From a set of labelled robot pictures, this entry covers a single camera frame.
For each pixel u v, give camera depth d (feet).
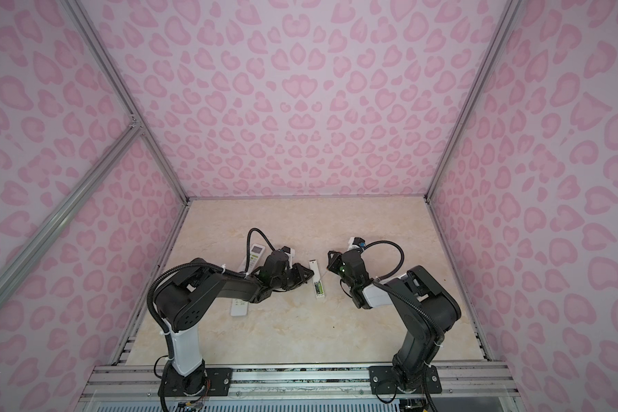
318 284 2.96
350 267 2.37
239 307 2.87
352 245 2.81
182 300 1.66
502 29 2.37
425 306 1.56
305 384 2.46
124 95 2.78
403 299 1.54
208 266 1.84
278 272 2.53
